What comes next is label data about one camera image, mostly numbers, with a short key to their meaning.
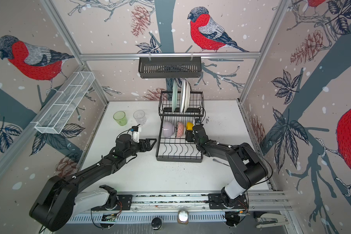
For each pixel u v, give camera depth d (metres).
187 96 0.77
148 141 0.76
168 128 0.92
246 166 0.46
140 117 1.01
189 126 0.90
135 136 0.77
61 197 0.41
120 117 1.01
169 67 1.07
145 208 0.73
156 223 0.60
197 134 0.72
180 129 0.90
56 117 0.71
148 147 0.76
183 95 0.74
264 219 0.69
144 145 0.75
